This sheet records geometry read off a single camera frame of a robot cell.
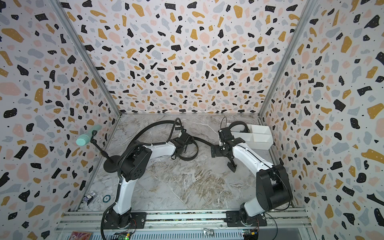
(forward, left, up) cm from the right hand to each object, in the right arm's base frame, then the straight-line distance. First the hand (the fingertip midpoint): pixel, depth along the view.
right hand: (222, 151), depth 90 cm
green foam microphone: (-12, +63, +27) cm, 69 cm away
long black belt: (+26, +49, -6) cm, 56 cm away
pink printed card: (-43, +67, -4) cm, 80 cm away
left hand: (+10, +25, -7) cm, 28 cm away
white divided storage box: (+14, -27, -3) cm, 30 cm away
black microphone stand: (-7, +68, -6) cm, 69 cm away
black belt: (+20, -19, -4) cm, 28 cm away
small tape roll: (-27, +63, -6) cm, 68 cm away
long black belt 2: (+12, +18, -6) cm, 23 cm away
